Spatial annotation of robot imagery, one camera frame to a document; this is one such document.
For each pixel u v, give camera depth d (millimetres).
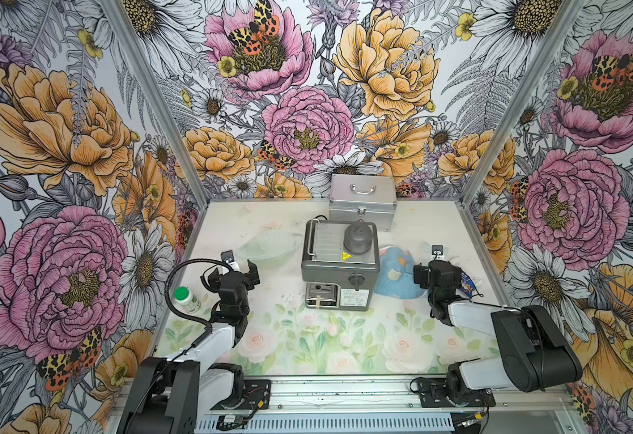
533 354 438
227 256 738
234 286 661
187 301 837
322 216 1152
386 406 744
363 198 1046
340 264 711
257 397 735
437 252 813
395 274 917
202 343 524
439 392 745
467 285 917
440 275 706
